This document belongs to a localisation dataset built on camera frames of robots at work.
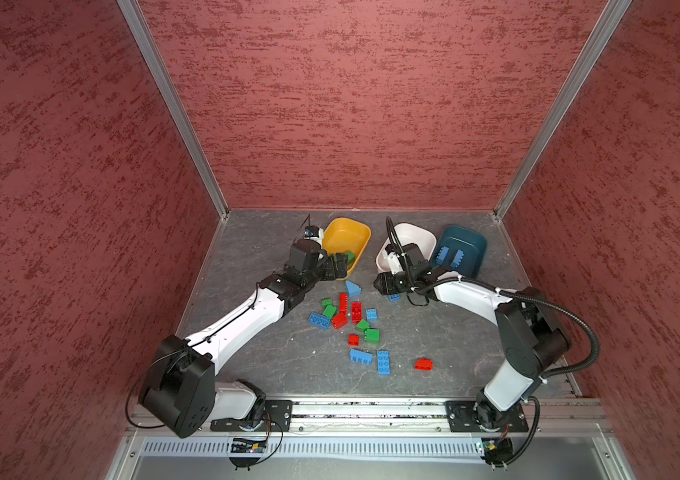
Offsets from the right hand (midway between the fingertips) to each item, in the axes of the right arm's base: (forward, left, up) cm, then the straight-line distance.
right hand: (381, 287), depth 92 cm
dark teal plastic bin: (+20, -37, -4) cm, 42 cm away
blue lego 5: (-22, +1, -4) cm, 22 cm away
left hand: (+2, +14, +11) cm, 18 cm away
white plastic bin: (+24, -13, -2) cm, 27 cm away
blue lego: (+16, -24, -4) cm, 29 cm away
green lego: (+14, +9, -3) cm, 17 cm away
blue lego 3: (-8, +20, -5) cm, 22 cm away
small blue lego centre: (-7, +3, -4) cm, 9 cm away
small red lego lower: (-15, +9, -6) cm, 18 cm away
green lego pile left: (-5, +17, -4) cm, 18 cm away
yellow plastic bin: (+25, +12, -4) cm, 28 cm away
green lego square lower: (-14, +4, -4) cm, 15 cm away
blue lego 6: (+13, -29, -3) cm, 32 cm away
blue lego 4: (-20, +8, -3) cm, 22 cm away
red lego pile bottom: (-9, +13, -4) cm, 17 cm away
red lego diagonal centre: (-3, +12, -4) cm, 13 cm away
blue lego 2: (-8, -2, +8) cm, 12 cm away
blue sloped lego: (+1, +8, -3) cm, 9 cm away
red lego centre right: (-6, +8, -5) cm, 11 cm away
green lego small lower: (-11, +6, -3) cm, 13 cm away
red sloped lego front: (-22, -10, -6) cm, 25 cm away
